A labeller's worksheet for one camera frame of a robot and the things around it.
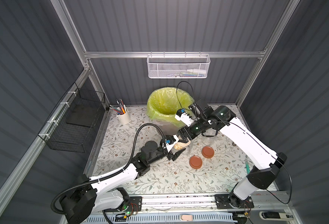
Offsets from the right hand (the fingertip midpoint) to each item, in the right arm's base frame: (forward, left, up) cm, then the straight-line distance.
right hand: (182, 136), depth 68 cm
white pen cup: (+29, +40, -21) cm, 54 cm away
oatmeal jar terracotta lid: (+5, -6, -25) cm, 26 cm away
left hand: (-1, 0, -5) cm, 5 cm away
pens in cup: (+35, +43, -17) cm, 58 cm away
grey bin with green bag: (+33, +11, -10) cm, 37 cm away
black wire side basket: (+4, +59, 0) cm, 59 cm away
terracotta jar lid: (+5, -19, -27) cm, 34 cm away
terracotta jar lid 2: (-1, -11, -28) cm, 30 cm away
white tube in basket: (+48, -12, +6) cm, 50 cm away
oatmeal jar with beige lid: (-5, +1, -1) cm, 5 cm away
